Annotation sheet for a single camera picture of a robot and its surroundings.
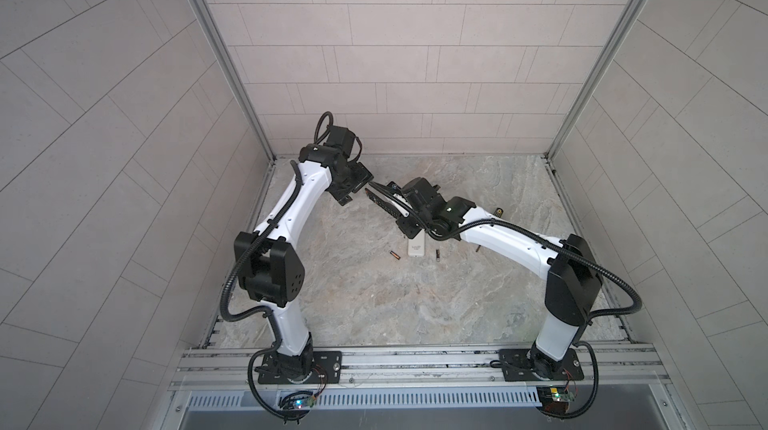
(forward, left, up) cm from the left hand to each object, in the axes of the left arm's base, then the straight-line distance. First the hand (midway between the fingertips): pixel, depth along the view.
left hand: (372, 180), depth 84 cm
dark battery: (-14, -20, -20) cm, 31 cm away
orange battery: (-14, -6, -20) cm, 25 cm away
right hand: (-8, -7, -6) cm, 13 cm away
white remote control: (-11, -13, -18) cm, 25 cm away
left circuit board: (-50, +15, -16) cm, 54 cm away
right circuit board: (-49, -44, -19) cm, 68 cm away
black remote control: (-5, -4, -4) cm, 7 cm away
